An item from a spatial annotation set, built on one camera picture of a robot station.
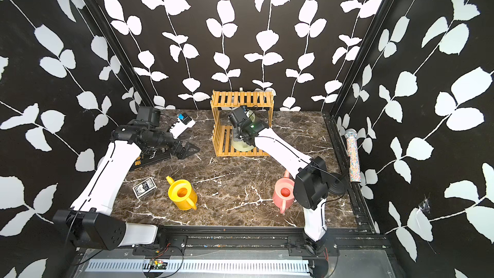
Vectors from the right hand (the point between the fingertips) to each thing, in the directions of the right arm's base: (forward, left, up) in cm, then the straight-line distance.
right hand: (239, 128), depth 87 cm
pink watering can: (-27, -19, -10) cm, 35 cm away
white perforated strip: (-50, -21, -21) cm, 58 cm away
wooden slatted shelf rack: (+10, -9, +6) cm, 15 cm away
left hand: (-11, +18, +6) cm, 22 cm away
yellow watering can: (-26, +24, -13) cm, 38 cm away
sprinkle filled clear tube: (-12, -48, +1) cm, 49 cm away
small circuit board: (-50, +30, -20) cm, 62 cm away
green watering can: (+1, +1, -14) cm, 14 cm away
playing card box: (-21, +44, -18) cm, 52 cm away
